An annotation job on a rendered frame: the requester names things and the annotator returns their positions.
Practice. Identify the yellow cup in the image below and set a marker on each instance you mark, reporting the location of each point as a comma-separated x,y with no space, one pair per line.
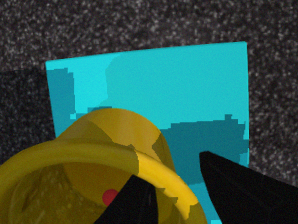
61,181

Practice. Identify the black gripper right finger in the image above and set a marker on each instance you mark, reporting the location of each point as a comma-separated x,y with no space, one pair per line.
241,195

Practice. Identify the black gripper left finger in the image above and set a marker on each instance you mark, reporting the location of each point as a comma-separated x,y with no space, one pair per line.
135,204

